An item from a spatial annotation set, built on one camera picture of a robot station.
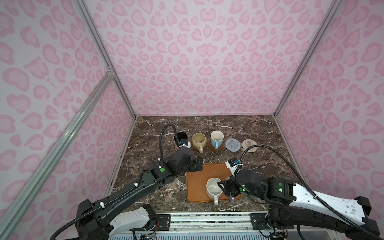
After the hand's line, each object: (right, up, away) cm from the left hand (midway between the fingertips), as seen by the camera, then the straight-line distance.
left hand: (197, 159), depth 74 cm
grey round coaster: (+24, +4, +27) cm, 36 cm away
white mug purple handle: (+17, -20, 0) cm, 26 cm away
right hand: (+12, -10, -6) cm, 16 cm away
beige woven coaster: (+35, +5, +29) cm, 46 cm away
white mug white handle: (+8, -18, +6) cm, 21 cm away
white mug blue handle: (+12, +8, +21) cm, 26 cm away
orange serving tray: (-1, -16, +12) cm, 20 cm away
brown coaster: (+10, +2, +24) cm, 26 cm away
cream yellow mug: (+1, +6, +26) cm, 27 cm away
